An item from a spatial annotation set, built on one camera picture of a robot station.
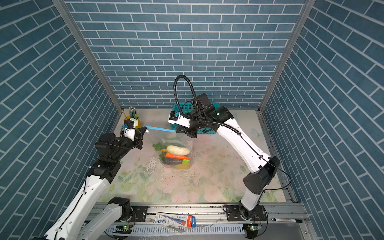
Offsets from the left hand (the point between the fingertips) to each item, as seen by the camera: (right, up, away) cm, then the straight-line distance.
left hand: (145, 127), depth 72 cm
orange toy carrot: (+12, -16, +11) cm, 23 cm away
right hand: (+16, +1, -2) cm, 16 cm away
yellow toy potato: (+17, -23, +13) cm, 31 cm away
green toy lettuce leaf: (+5, -10, +7) cm, 13 cm away
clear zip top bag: (+10, -6, +9) cm, 14 cm away
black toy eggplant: (+10, -19, +10) cm, 24 cm away
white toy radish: (+15, -13, +11) cm, 22 cm away
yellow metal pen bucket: (-18, +7, +27) cm, 33 cm away
